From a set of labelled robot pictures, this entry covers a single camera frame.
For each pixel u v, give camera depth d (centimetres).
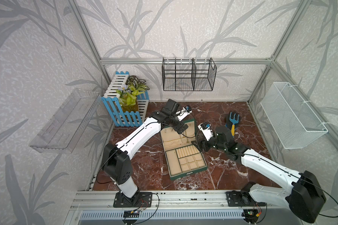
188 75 105
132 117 98
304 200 39
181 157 84
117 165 43
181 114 70
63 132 68
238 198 72
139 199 73
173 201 74
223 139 61
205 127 68
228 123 105
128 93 89
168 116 59
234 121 105
